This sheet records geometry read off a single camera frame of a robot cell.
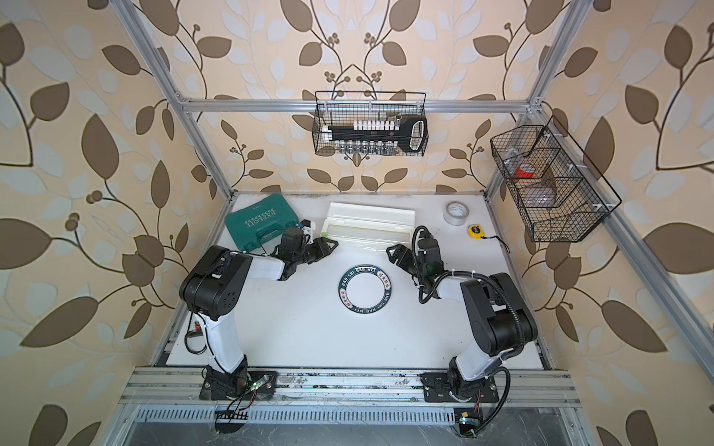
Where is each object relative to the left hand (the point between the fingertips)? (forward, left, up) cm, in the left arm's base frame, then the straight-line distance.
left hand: (331, 241), depth 97 cm
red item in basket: (+7, -59, +28) cm, 66 cm away
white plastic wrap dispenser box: (+7, -12, -1) cm, 14 cm away
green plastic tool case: (+10, +28, -2) cm, 30 cm away
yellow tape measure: (+8, -55, -3) cm, 55 cm away
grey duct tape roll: (+18, -49, -5) cm, 52 cm away
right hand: (-5, -22, -1) cm, 23 cm away
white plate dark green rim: (-15, -12, -6) cm, 20 cm away
